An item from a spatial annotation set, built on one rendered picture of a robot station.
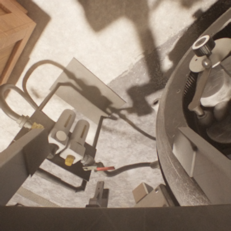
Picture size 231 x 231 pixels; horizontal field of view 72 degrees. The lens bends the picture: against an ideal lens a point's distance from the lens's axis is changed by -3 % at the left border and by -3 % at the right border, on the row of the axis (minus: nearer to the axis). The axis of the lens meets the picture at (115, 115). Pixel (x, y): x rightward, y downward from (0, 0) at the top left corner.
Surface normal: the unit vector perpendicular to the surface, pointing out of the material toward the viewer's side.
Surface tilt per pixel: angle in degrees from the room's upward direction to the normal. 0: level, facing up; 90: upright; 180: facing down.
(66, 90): 0
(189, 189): 86
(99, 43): 0
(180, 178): 86
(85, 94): 0
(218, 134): 90
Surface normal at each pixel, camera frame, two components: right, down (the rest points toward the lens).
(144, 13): -0.11, 0.63
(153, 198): -0.73, -0.58
